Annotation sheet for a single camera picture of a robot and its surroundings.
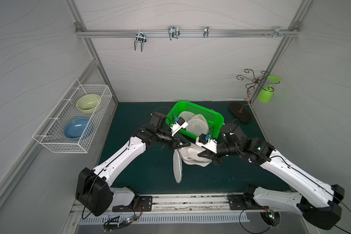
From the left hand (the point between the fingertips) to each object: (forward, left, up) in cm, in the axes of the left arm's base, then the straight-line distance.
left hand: (188, 144), depth 68 cm
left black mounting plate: (-21, +21, -24) cm, 38 cm away
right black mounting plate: (-21, -26, -15) cm, 36 cm away
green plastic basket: (+31, -21, -21) cm, 43 cm away
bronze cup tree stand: (+42, -44, -23) cm, 65 cm away
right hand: (-4, -5, 0) cm, 6 cm away
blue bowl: (+2, +52, +8) cm, 53 cm away
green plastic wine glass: (+38, -51, -2) cm, 64 cm away
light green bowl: (+17, +52, +9) cm, 55 cm away
